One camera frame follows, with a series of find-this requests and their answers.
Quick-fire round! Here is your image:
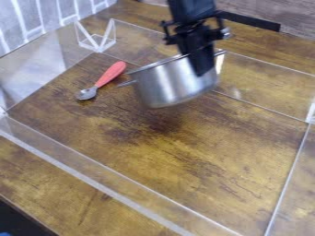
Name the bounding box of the silver metal pot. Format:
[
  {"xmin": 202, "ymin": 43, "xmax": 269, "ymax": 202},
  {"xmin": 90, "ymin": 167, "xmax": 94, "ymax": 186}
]
[{"xmin": 119, "ymin": 54, "xmax": 219, "ymax": 109}]

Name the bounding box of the clear acrylic triangle bracket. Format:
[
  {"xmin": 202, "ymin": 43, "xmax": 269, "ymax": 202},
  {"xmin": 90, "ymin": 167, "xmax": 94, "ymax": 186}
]
[{"xmin": 74, "ymin": 19, "xmax": 118, "ymax": 53}]

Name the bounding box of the black wall strip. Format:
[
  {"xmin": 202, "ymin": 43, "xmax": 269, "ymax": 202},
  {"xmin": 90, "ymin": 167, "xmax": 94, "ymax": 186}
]
[{"xmin": 219, "ymin": 10, "xmax": 281, "ymax": 32}]

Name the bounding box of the spoon with red handle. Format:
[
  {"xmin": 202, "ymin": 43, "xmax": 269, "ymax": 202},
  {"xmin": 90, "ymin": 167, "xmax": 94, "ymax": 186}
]
[{"xmin": 75, "ymin": 61, "xmax": 127, "ymax": 100}]

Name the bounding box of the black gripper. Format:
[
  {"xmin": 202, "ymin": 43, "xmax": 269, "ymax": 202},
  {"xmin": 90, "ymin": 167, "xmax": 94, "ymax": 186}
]
[{"xmin": 161, "ymin": 0, "xmax": 230, "ymax": 77}]

